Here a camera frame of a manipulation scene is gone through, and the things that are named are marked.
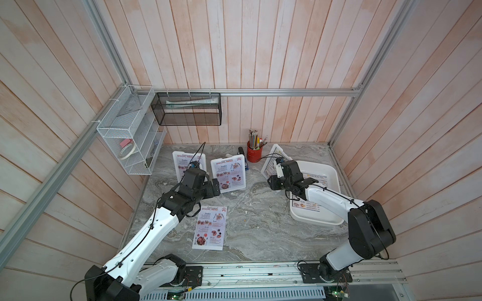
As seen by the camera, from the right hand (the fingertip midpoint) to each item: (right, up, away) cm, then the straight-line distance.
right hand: (271, 178), depth 92 cm
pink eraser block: (-67, +17, -11) cm, 70 cm away
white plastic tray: (+34, +1, +12) cm, 36 cm away
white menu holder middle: (-20, +3, -1) cm, 21 cm away
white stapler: (-22, +12, +19) cm, 32 cm away
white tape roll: (-62, +12, -14) cm, 65 cm away
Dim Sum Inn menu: (+19, -13, 0) cm, 23 cm away
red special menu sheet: (-30, -23, -6) cm, 38 cm away
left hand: (-29, -3, -14) cm, 32 cm away
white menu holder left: (-44, +10, -2) cm, 45 cm away
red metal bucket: (-7, +12, +16) cm, 21 cm away
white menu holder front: (+1, +5, +7) cm, 9 cm away
